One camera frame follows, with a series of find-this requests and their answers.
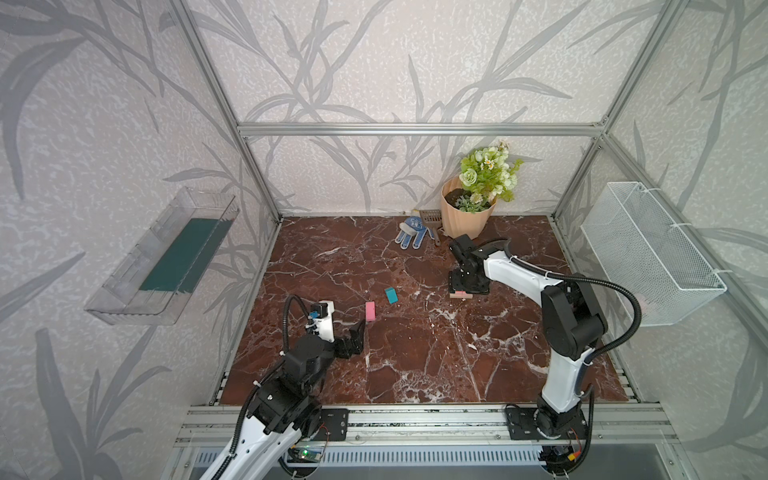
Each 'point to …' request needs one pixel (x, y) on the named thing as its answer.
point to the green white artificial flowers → (487, 175)
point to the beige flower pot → (459, 222)
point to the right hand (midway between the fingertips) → (462, 279)
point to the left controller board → (303, 455)
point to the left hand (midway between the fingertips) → (355, 313)
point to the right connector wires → (564, 458)
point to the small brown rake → (433, 218)
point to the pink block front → (460, 295)
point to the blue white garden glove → (412, 226)
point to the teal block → (391, 295)
